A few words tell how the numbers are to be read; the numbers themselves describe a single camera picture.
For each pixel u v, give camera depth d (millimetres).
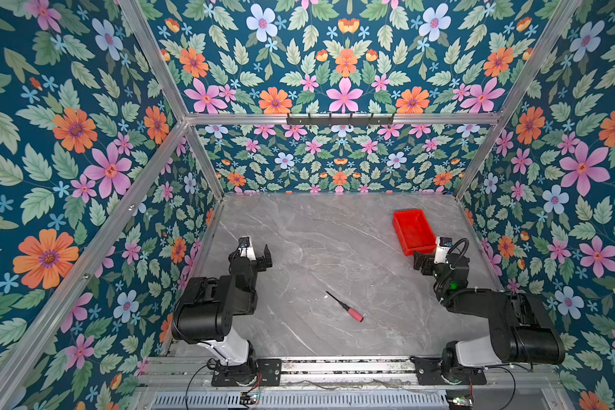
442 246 801
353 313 857
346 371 750
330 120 933
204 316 469
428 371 734
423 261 838
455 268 691
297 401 733
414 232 1035
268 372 738
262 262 844
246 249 791
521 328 482
